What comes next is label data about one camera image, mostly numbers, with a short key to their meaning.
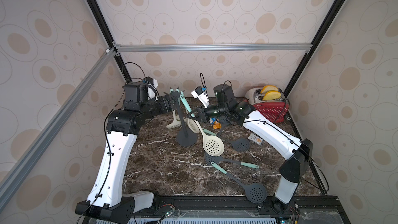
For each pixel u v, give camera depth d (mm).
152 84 580
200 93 617
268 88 974
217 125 1035
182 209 731
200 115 607
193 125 786
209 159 872
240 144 938
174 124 846
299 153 442
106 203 359
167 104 571
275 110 947
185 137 989
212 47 921
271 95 942
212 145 697
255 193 770
